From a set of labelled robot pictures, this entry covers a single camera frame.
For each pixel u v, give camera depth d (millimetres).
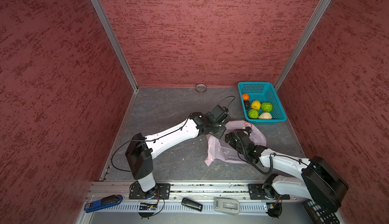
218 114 578
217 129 681
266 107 1021
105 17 813
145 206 727
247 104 1033
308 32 877
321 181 421
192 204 687
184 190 757
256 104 1033
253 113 990
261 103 1041
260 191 740
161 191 746
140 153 417
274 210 696
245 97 1099
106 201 667
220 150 772
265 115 974
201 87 1217
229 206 683
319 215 668
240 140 666
